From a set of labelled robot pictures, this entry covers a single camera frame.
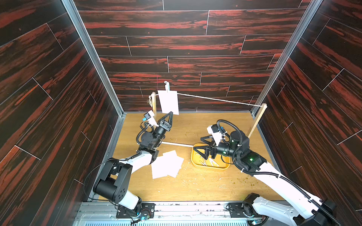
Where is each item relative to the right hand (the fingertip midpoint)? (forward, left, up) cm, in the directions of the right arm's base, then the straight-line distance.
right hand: (200, 140), depth 69 cm
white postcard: (-1, +14, -29) cm, 32 cm away
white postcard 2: (+7, +18, -28) cm, 34 cm away
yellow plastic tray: (+1, -2, -27) cm, 27 cm away
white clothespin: (-1, -5, -26) cm, 26 cm away
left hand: (+12, +14, +6) cm, 19 cm away
